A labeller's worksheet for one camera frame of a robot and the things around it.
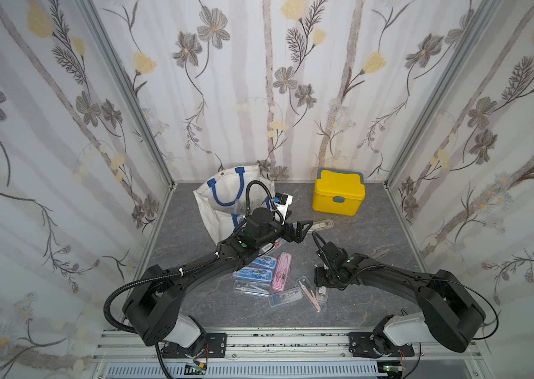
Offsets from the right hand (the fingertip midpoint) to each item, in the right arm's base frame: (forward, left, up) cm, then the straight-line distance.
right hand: (320, 277), depth 88 cm
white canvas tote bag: (+30, +40, +8) cm, 51 cm away
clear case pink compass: (-6, +4, 0) cm, 7 cm away
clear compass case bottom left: (-4, +24, -1) cm, 24 cm away
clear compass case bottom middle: (-7, +13, -1) cm, 15 cm away
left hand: (+12, +9, +24) cm, 28 cm away
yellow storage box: (+34, -9, +11) cm, 37 cm away
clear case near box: (+25, -4, -2) cm, 25 cm away
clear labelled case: (-7, 0, +2) cm, 7 cm away
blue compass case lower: (0, +24, -1) cm, 24 cm away
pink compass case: (0, +15, -1) cm, 15 cm away
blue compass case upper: (+6, +21, -1) cm, 22 cm away
